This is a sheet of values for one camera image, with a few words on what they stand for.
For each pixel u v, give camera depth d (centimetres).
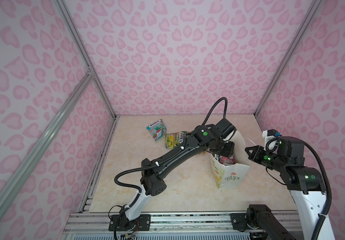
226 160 78
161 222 75
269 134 59
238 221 73
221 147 60
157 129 107
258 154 56
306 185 40
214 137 52
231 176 75
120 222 61
